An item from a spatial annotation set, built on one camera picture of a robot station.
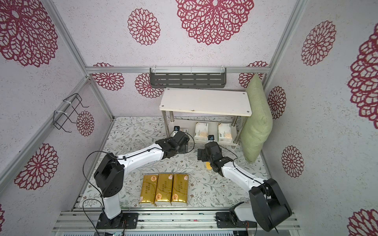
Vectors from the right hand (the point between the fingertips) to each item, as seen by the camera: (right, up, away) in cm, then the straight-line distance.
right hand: (205, 149), depth 89 cm
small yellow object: (+2, -11, +3) cm, 12 cm away
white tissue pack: (-2, +10, +6) cm, 12 cm away
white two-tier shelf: (-13, +23, -11) cm, 29 cm away
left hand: (-16, +3, +1) cm, 16 cm away
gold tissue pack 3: (-15, -21, -13) cm, 29 cm away
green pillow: (+24, +12, -15) cm, 31 cm away
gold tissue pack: (-31, -20, -12) cm, 39 cm away
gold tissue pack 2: (-23, -19, -11) cm, 32 cm away
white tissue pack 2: (+13, +9, +6) cm, 17 cm away
